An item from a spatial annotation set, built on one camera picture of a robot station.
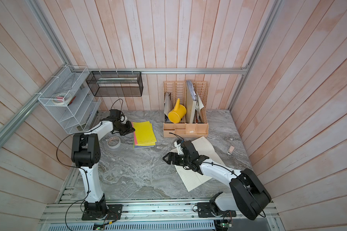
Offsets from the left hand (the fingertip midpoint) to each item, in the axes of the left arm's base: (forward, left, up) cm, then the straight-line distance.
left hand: (135, 130), depth 102 cm
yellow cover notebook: (-1, -7, -4) cm, 8 cm away
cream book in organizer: (+3, -38, +22) cm, 44 cm away
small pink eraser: (-14, -66, -3) cm, 68 cm away
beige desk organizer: (+30, -27, +13) cm, 43 cm away
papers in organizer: (+10, -45, +15) cm, 49 cm away
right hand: (-23, -24, +3) cm, 34 cm away
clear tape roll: (-7, +15, -5) cm, 18 cm away
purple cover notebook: (-12, -2, -4) cm, 12 cm away
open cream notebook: (-33, -39, -4) cm, 51 cm away
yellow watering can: (+4, -29, +11) cm, 32 cm away
